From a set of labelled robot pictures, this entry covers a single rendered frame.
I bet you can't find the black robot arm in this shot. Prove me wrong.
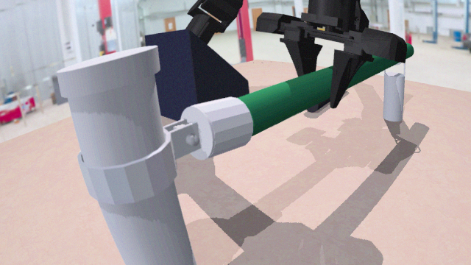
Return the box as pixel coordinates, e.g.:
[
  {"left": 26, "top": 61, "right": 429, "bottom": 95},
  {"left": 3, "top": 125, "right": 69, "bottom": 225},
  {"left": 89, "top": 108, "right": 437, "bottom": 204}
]
[{"left": 185, "top": 0, "right": 369, "bottom": 44}]

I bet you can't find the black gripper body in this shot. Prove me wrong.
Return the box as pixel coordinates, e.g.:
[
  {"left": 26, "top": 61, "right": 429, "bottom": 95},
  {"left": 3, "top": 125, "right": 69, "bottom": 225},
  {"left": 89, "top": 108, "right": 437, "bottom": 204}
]
[{"left": 256, "top": 0, "right": 407, "bottom": 63}]

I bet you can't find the green pipe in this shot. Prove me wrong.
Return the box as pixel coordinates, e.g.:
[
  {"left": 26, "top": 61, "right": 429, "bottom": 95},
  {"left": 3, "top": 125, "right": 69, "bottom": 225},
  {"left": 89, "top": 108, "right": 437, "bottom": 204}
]
[{"left": 238, "top": 55, "right": 400, "bottom": 136}]

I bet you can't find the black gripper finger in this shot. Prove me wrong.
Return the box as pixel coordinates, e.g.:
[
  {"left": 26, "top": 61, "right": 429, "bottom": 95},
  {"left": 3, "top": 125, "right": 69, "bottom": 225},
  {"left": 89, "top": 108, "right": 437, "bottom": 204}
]
[
  {"left": 280, "top": 38, "right": 323, "bottom": 77},
  {"left": 330, "top": 49, "right": 374, "bottom": 109}
]

